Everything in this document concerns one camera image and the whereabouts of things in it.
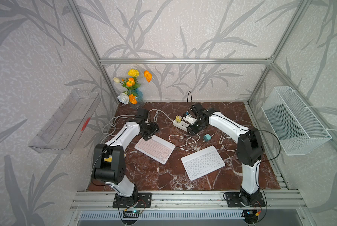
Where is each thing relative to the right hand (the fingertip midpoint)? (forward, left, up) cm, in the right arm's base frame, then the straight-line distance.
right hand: (190, 130), depth 91 cm
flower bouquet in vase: (+16, +37, +17) cm, 43 cm away
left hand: (-1, +21, +1) cm, 21 cm away
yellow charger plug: (+12, +8, -2) cm, 14 cm away
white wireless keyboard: (-18, -6, -9) cm, 21 cm away
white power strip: (+9, +5, -6) cm, 12 cm away
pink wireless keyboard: (-8, +23, -10) cm, 26 cm away
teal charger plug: (-1, -12, -7) cm, 14 cm away
